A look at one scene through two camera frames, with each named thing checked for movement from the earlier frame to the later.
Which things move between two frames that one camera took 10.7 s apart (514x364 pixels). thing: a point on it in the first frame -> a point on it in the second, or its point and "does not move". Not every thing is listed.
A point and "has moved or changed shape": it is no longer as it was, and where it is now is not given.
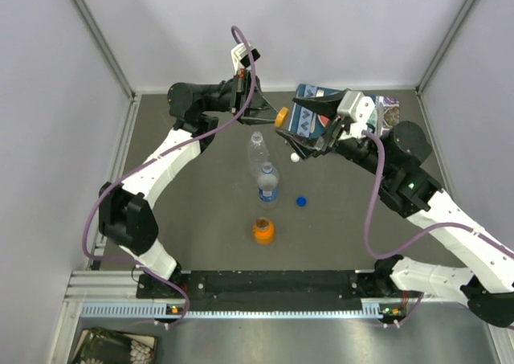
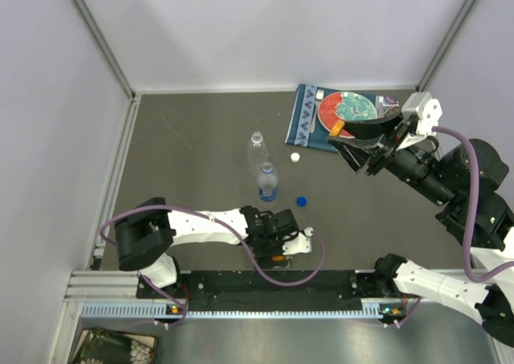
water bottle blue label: [267, 184] does not move
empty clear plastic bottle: [258, 153] does not move
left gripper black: [259, 108] -> [265, 258]
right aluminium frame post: [425, 76] does not move
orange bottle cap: [281, 116] has moved or changed shape
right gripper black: [306, 146] -> [357, 152]
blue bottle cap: [301, 202] does not move
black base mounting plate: [263, 291] does not move
